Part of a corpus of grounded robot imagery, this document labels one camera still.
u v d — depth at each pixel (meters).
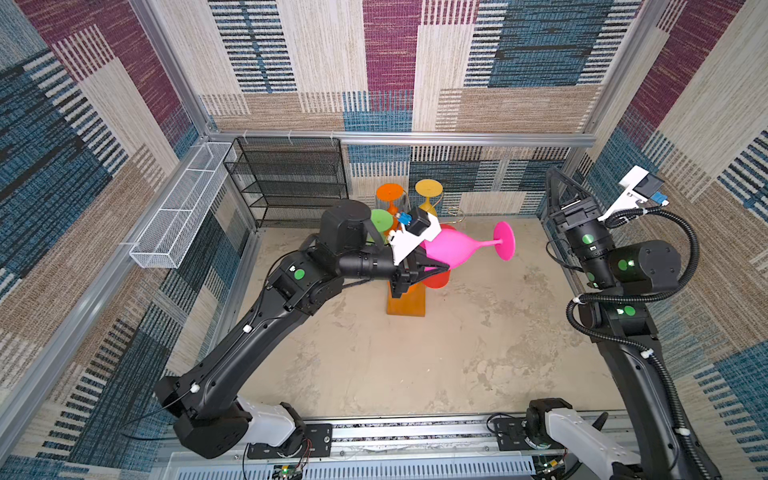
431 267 0.51
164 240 0.70
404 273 0.45
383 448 0.73
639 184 0.44
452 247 0.55
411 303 0.96
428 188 0.82
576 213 0.46
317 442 0.73
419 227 0.43
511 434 0.73
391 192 0.83
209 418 0.36
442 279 0.83
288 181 1.11
